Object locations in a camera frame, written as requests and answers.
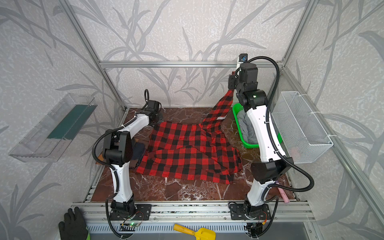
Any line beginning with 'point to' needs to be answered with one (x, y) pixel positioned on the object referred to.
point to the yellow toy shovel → (202, 234)
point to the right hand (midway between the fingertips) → (237, 69)
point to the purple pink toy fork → (286, 200)
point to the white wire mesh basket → (303, 138)
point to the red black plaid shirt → (207, 152)
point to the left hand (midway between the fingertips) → (160, 114)
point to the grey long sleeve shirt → (247, 128)
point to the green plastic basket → (236, 108)
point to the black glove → (74, 227)
